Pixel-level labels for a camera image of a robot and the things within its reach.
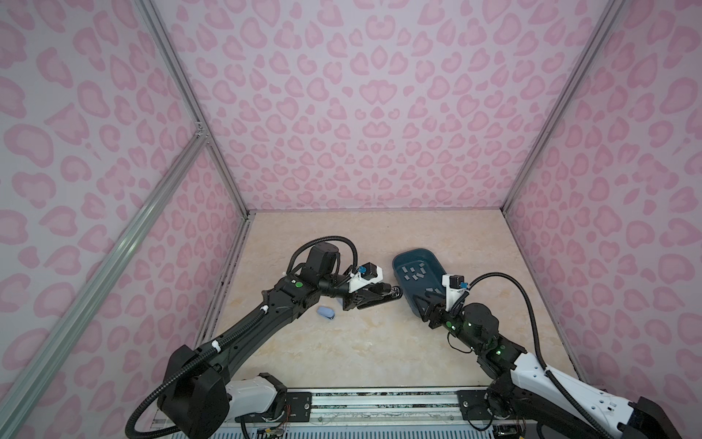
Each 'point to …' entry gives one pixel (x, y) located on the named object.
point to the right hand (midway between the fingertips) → (419, 295)
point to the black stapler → (373, 294)
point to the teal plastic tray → (418, 271)
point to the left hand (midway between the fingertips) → (380, 285)
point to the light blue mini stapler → (326, 312)
